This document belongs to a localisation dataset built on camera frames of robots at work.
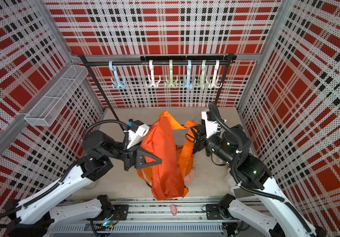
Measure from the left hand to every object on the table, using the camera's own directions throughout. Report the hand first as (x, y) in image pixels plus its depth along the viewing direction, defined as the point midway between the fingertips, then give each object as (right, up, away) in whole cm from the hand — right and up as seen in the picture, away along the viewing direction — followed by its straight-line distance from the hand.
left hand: (161, 162), depth 44 cm
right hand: (+11, +11, +12) cm, 20 cm away
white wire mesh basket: (-74, +21, +46) cm, 90 cm away
